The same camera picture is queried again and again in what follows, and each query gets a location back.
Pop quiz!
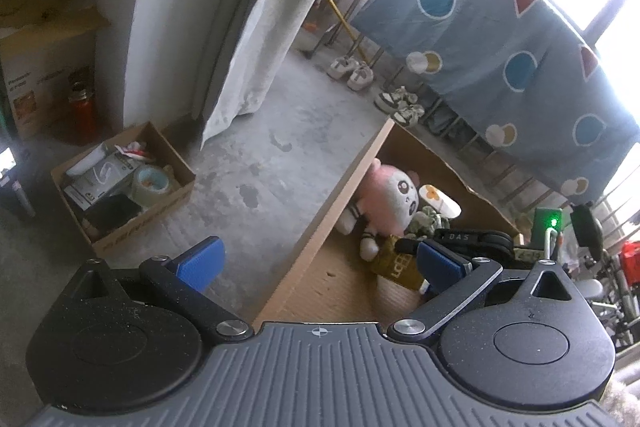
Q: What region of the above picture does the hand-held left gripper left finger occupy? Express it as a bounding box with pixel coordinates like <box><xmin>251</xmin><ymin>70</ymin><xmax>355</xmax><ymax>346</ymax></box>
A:
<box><xmin>50</xmin><ymin>236</ymin><xmax>253</xmax><ymax>343</ymax></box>

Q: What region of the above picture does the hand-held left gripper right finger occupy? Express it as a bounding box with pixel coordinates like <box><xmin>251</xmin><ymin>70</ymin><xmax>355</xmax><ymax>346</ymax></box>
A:
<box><xmin>387</xmin><ymin>238</ymin><xmax>583</xmax><ymax>345</ymax></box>

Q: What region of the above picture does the green floral soft item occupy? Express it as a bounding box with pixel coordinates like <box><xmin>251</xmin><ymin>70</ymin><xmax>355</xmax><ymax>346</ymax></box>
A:
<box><xmin>405</xmin><ymin>204</ymin><xmax>451</xmax><ymax>240</ymax></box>

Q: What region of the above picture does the pink plush doll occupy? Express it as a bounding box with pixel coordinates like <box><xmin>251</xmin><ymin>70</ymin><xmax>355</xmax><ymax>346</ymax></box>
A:
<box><xmin>334</xmin><ymin>159</ymin><xmax>423</xmax><ymax>260</ymax></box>

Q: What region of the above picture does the white flower-print soft item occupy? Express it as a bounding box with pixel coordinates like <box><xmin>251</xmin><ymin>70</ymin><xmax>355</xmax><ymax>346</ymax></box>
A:
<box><xmin>417</xmin><ymin>183</ymin><xmax>462</xmax><ymax>219</ymax></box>

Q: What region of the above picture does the large cardboard box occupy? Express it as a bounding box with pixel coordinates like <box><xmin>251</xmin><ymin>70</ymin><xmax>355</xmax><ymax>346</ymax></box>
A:
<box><xmin>252</xmin><ymin>118</ymin><xmax>526</xmax><ymax>323</ymax></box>

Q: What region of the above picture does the black padded seat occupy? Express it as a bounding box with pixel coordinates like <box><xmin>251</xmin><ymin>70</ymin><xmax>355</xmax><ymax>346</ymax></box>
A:
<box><xmin>570</xmin><ymin>203</ymin><xmax>606</xmax><ymax>263</ymax></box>

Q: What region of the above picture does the metal railing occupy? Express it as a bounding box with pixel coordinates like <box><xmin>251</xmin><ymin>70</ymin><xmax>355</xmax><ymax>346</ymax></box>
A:
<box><xmin>300</xmin><ymin>0</ymin><xmax>640</xmax><ymax>228</ymax></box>

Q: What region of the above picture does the small cardboard box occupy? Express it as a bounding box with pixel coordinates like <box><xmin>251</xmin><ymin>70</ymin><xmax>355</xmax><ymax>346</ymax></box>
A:
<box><xmin>50</xmin><ymin>121</ymin><xmax>197</xmax><ymax>258</ymax></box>

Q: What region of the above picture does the red plastic bag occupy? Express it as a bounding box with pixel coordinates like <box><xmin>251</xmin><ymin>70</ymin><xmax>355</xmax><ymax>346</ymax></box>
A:
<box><xmin>620</xmin><ymin>241</ymin><xmax>640</xmax><ymax>285</ymax></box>

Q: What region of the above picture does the clear tape roll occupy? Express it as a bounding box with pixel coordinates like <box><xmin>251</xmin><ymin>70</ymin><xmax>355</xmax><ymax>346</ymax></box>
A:
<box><xmin>132</xmin><ymin>164</ymin><xmax>171</xmax><ymax>202</ymax></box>

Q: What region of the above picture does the black wallet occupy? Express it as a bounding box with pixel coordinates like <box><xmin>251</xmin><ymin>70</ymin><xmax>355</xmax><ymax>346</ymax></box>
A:
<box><xmin>82</xmin><ymin>193</ymin><xmax>143</xmax><ymax>233</ymax></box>

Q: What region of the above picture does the white printed packet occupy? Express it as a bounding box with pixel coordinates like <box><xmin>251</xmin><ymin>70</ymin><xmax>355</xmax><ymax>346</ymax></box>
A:
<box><xmin>65</xmin><ymin>154</ymin><xmax>133</xmax><ymax>208</ymax></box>

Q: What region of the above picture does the red thermos bottle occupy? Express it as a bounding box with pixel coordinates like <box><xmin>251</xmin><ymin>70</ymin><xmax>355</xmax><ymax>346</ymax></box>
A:
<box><xmin>67</xmin><ymin>82</ymin><xmax>98</xmax><ymax>145</ymax></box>

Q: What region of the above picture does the white fleece clothing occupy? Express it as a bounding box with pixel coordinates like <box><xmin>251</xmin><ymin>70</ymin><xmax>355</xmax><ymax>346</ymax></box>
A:
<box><xmin>602</xmin><ymin>364</ymin><xmax>640</xmax><ymax>427</ymax></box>

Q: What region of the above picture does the blue circle-print hanging blanket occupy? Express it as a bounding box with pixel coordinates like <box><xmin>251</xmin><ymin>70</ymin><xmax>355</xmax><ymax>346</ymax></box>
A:
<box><xmin>350</xmin><ymin>0</ymin><xmax>640</xmax><ymax>202</ymax></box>

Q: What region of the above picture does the yellow broom stick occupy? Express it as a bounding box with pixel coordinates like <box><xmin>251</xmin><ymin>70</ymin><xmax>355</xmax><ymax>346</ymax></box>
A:
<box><xmin>327</xmin><ymin>0</ymin><xmax>368</xmax><ymax>60</ymax></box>

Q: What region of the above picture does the white curtain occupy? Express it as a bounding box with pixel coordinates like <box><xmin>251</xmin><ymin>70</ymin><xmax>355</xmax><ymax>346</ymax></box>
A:
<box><xmin>135</xmin><ymin>0</ymin><xmax>368</xmax><ymax>152</ymax></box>

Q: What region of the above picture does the large printed carton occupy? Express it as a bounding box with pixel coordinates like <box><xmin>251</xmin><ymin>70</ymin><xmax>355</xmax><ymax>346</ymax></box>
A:
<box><xmin>0</xmin><ymin>4</ymin><xmax>111</xmax><ymax>140</ymax></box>

